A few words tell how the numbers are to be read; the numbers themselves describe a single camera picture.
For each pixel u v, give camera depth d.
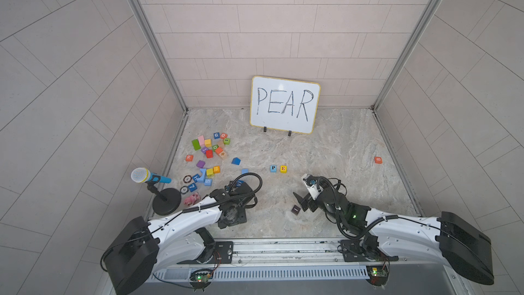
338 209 0.58
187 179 0.89
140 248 0.39
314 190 0.68
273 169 0.91
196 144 0.99
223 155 0.94
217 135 1.04
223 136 1.02
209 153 0.96
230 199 0.58
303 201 0.70
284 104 0.99
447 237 0.43
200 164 0.93
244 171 0.92
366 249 0.64
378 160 0.96
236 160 0.94
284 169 0.91
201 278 0.64
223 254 0.71
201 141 1.01
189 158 0.94
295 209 0.80
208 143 0.99
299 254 0.72
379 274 0.68
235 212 0.59
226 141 1.01
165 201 0.81
